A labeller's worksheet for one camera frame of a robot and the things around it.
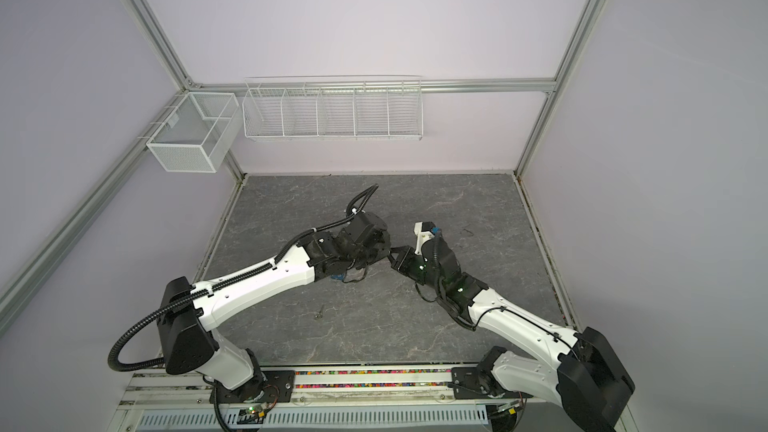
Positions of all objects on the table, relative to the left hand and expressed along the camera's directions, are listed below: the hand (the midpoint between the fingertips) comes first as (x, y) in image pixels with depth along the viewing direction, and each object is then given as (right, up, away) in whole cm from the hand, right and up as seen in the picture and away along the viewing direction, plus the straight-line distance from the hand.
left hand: (392, 250), depth 76 cm
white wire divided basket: (-20, +44, +22) cm, 54 cm away
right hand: (-2, -1, 0) cm, 2 cm away
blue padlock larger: (-10, -1, -21) cm, 23 cm away
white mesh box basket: (-64, +35, +21) cm, 76 cm away
